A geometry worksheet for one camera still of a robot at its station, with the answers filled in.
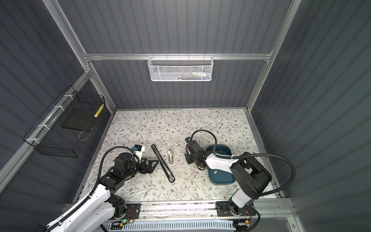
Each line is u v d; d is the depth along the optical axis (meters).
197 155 0.70
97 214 0.57
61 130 0.72
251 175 0.45
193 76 0.92
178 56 0.89
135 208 0.75
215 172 0.86
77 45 0.82
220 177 0.83
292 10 0.71
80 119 0.78
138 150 0.72
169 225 0.77
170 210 0.75
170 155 0.92
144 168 0.71
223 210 0.73
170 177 0.83
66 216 0.44
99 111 0.81
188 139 0.81
